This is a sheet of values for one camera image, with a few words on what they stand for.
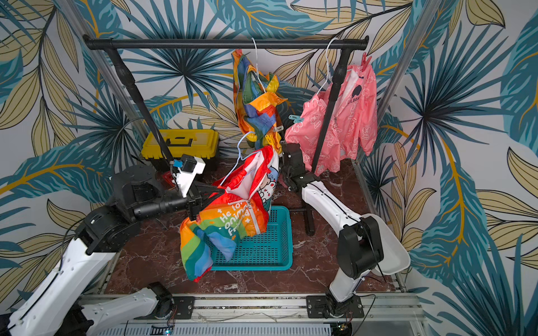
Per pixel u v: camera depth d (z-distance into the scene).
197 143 1.04
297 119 0.61
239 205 0.67
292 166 0.63
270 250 0.88
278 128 0.60
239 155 1.21
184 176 0.45
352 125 0.85
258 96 0.60
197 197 0.46
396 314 0.74
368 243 0.46
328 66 0.86
